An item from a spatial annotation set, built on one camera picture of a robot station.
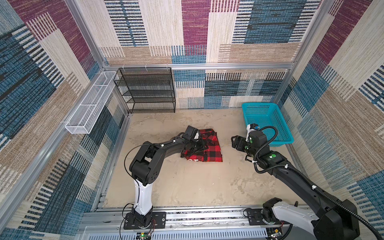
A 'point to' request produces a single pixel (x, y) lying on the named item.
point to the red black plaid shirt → (212, 153)
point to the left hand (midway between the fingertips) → (208, 146)
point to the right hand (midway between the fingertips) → (237, 141)
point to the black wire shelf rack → (151, 88)
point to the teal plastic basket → (268, 114)
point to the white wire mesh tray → (84, 116)
